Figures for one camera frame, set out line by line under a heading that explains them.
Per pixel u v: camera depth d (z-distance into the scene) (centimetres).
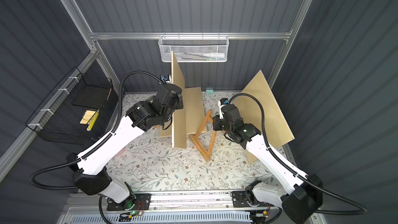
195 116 97
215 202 74
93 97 83
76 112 75
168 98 48
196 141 89
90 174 41
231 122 56
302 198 38
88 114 75
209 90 120
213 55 93
